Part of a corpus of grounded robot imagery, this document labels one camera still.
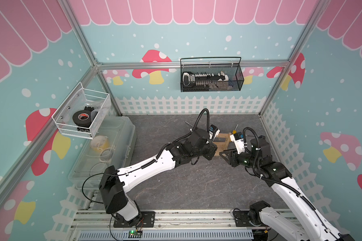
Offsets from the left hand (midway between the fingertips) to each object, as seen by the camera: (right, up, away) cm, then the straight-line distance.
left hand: (215, 148), depth 73 cm
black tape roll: (-64, +15, -1) cm, 66 cm away
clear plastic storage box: (-53, +1, +6) cm, 53 cm away
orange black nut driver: (-12, +14, +42) cm, 46 cm away
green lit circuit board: (-39, -42, 0) cm, 57 cm away
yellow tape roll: (-60, +2, +6) cm, 60 cm away
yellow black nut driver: (+21, +8, +33) cm, 39 cm away
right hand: (+3, -2, 0) cm, 4 cm away
